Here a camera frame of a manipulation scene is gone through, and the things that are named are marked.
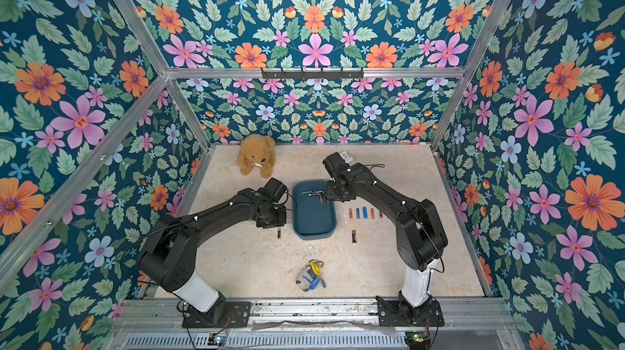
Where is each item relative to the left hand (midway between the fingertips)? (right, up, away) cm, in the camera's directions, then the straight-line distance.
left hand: (286, 221), depth 90 cm
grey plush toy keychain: (+10, -15, -13) cm, 22 cm away
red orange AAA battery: (+25, +2, +8) cm, 26 cm away
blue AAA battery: (+28, +1, +6) cm, 29 cm away
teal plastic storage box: (+10, +2, +7) cm, 12 cm away
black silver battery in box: (+9, +9, +11) cm, 17 cm away
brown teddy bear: (-13, +27, +6) cm, 30 cm away
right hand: (+19, +10, 0) cm, 21 cm away
